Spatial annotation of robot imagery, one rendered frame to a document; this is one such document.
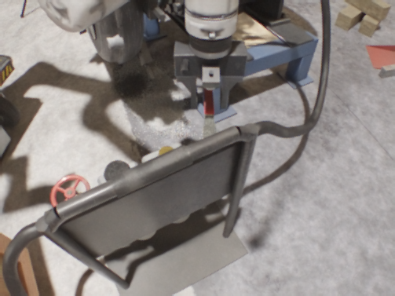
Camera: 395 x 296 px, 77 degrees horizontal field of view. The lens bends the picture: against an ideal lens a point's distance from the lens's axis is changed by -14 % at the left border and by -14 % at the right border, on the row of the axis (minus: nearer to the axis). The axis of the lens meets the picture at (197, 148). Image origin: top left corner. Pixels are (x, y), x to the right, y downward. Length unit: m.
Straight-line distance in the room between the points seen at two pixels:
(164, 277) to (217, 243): 0.20
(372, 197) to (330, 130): 0.34
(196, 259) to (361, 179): 0.71
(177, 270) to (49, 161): 0.68
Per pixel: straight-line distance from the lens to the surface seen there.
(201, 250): 0.94
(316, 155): 1.20
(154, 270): 0.93
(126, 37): 0.86
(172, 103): 1.28
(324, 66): 1.05
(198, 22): 0.46
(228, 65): 0.53
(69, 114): 1.38
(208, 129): 0.57
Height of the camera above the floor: 0.91
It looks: 54 degrees down
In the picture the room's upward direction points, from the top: 1 degrees counter-clockwise
